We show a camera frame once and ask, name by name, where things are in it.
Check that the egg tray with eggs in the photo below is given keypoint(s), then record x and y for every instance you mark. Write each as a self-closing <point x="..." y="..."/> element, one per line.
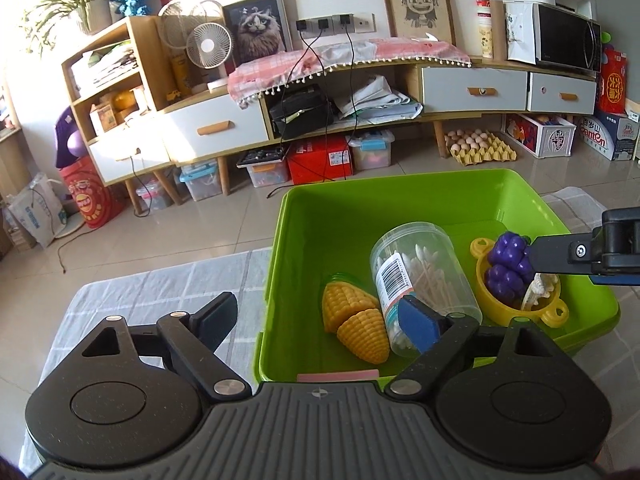
<point x="473" y="147"/>

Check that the black bag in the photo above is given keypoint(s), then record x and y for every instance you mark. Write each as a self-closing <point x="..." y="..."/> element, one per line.
<point x="300" y="112"/>

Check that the wooden white TV cabinet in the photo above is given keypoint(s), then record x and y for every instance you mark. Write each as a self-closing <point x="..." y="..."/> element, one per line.
<point x="123" y="95"/>

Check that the purple toy grapes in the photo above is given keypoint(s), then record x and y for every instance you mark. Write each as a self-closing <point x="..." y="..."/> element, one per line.
<point x="510" y="272"/>

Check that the green plastic storage box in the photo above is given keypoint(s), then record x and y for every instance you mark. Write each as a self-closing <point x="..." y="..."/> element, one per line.
<point x="330" y="228"/>

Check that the pink card box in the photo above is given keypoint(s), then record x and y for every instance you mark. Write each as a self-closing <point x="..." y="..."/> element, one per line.
<point x="349" y="376"/>

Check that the potted green plant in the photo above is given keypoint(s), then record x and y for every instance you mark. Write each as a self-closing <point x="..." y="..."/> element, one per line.
<point x="39" y="22"/>

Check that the small white desk fan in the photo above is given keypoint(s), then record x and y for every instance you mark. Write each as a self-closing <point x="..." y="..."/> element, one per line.
<point x="209" y="45"/>

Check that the black microwave oven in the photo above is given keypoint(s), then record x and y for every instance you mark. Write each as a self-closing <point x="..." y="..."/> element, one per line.
<point x="543" y="35"/>

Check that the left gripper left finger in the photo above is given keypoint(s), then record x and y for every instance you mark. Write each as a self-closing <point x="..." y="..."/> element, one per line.
<point x="191" y="341"/>

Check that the framed cartoon girl drawing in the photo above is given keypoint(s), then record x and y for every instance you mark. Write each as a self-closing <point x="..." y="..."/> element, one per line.
<point x="421" y="19"/>

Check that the yellow toy corn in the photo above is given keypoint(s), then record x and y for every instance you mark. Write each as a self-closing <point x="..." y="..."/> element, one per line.
<point x="355" y="318"/>

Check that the clear blue-lid storage bin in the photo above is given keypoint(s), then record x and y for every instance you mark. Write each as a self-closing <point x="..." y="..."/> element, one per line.
<point x="202" y="179"/>

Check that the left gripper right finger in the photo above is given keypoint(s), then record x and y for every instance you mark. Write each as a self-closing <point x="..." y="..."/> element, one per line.
<point x="445" y="345"/>

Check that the red printed bucket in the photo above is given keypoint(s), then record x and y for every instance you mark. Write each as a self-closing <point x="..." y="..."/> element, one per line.
<point x="97" y="203"/>

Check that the clear cotton swab jar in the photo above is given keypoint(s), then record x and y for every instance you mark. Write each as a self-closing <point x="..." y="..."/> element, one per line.
<point x="418" y="259"/>

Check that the yellow toy pot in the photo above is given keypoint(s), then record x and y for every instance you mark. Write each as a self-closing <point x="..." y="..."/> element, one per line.
<point x="553" y="312"/>

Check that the white starfish toy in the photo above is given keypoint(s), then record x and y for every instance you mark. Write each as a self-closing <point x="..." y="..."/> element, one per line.
<point x="541" y="287"/>

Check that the framed cat picture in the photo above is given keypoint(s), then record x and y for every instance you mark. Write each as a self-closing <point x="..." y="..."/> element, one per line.
<point x="259" y="28"/>

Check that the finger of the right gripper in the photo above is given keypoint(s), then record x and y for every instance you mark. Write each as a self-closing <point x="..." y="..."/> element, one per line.
<point x="615" y="279"/>
<point x="564" y="254"/>

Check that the red cardboard box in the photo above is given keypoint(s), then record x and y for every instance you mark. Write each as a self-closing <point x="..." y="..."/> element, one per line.
<point x="319" y="159"/>

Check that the pink checked cloth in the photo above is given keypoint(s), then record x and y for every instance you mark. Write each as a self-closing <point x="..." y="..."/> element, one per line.
<point x="272" y="74"/>

